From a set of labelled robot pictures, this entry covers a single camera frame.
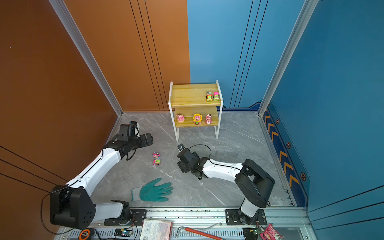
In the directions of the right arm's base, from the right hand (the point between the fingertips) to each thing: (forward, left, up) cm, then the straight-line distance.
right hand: (184, 160), depth 88 cm
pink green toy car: (0, +17, -2) cm, 17 cm away
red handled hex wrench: (-33, -3, -6) cm, 34 cm away
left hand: (+9, +22, +11) cm, 26 cm away
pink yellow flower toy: (+19, -8, +15) cm, 26 cm away
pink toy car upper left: (+5, +19, -3) cm, 20 cm away
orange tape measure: (-35, +44, -2) cm, 56 cm away
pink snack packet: (-35, -41, -5) cm, 54 cm away
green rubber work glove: (-16, +18, -4) cm, 25 cm away
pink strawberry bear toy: (+20, -15, +14) cm, 28 cm away
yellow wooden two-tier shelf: (+22, -3, +27) cm, 35 cm away
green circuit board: (-34, +28, -7) cm, 45 cm away
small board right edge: (-35, -33, -8) cm, 49 cm away
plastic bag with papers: (-34, +11, -2) cm, 36 cm away
